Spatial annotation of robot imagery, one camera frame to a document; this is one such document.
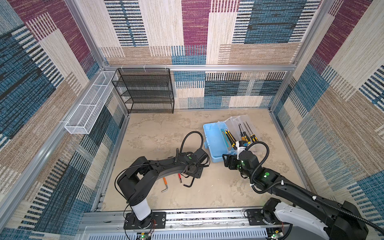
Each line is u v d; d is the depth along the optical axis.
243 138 0.89
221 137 0.94
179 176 0.87
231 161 0.71
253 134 0.92
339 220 0.41
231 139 0.94
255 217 0.73
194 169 0.69
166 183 0.85
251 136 0.91
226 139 0.93
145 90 1.11
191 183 0.85
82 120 0.70
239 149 0.73
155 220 0.73
